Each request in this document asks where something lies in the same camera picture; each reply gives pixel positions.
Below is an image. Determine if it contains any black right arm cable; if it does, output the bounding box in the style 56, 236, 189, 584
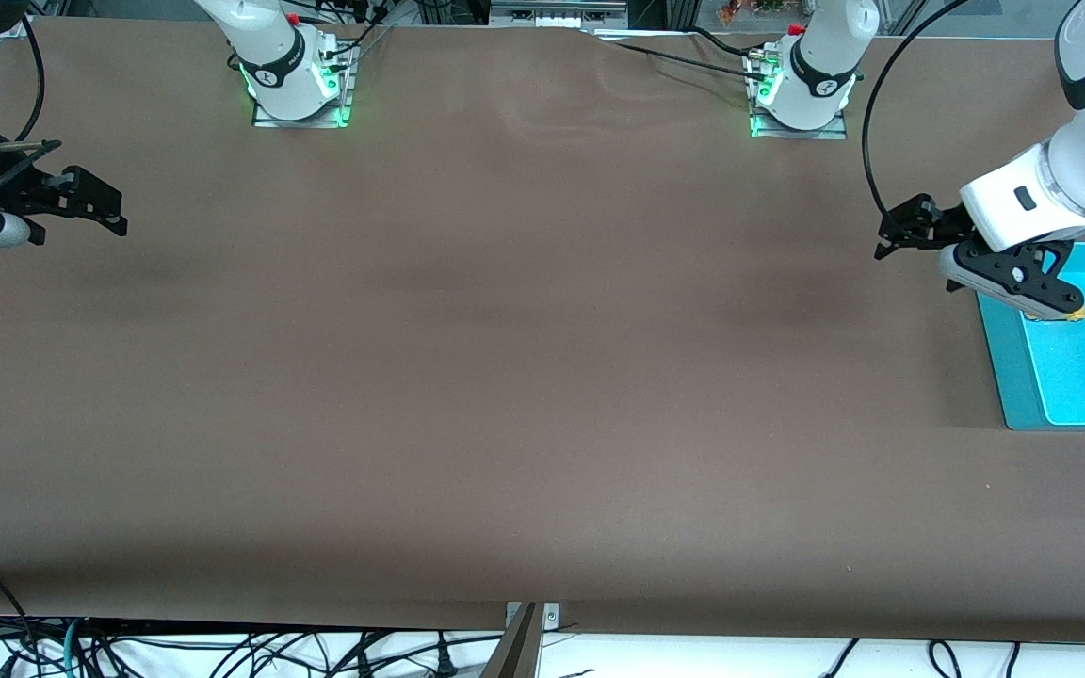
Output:
21, 13, 47, 140

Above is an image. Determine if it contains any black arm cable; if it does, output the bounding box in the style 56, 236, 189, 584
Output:
21, 13, 47, 140
861, 0, 972, 219

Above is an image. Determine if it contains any teal plastic bin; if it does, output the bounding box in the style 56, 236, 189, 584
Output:
976, 241, 1085, 431

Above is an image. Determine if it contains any black base cable bundle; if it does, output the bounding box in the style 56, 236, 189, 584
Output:
316, 0, 395, 67

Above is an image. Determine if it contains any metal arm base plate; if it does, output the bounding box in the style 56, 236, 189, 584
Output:
251, 45, 356, 130
748, 52, 850, 141

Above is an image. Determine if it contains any black cable on table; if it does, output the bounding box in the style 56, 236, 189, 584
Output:
585, 28, 769, 81

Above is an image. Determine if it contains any dark brown beam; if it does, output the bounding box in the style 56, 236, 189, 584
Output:
481, 603, 543, 678

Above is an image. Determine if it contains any aluminium frame bar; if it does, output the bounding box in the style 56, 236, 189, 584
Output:
489, 0, 630, 29

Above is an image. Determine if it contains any small metal table bracket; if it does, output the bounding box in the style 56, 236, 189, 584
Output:
505, 603, 560, 630

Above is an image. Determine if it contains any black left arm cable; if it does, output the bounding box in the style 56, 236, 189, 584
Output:
861, 0, 972, 219

